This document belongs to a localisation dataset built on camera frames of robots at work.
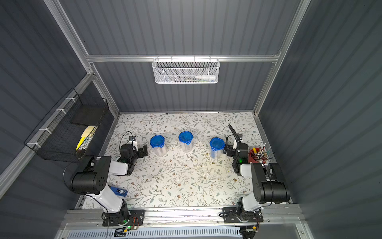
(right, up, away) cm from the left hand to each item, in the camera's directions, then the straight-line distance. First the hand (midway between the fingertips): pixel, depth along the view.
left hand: (140, 145), depth 96 cm
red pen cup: (+69, -3, -19) cm, 72 cm away
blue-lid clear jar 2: (+30, +6, -5) cm, 31 cm away
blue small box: (-5, -22, -18) cm, 29 cm away
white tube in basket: (+43, +44, -4) cm, 62 cm away
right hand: (+62, +2, -3) cm, 62 cm away
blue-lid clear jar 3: (+49, +1, -8) cm, 50 cm away
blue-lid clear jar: (+14, +3, -9) cm, 17 cm away
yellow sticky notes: (-20, +10, -21) cm, 30 cm away
